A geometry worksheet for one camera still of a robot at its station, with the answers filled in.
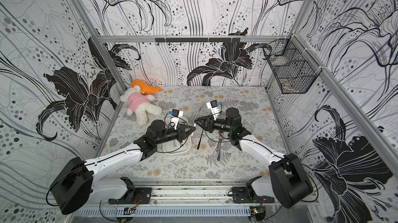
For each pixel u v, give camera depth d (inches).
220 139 36.4
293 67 34.7
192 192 29.5
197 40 36.2
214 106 27.1
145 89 44.7
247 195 28.1
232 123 24.7
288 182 16.1
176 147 34.7
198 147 34.8
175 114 27.0
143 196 28.8
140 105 39.3
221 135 36.9
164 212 30.1
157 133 23.7
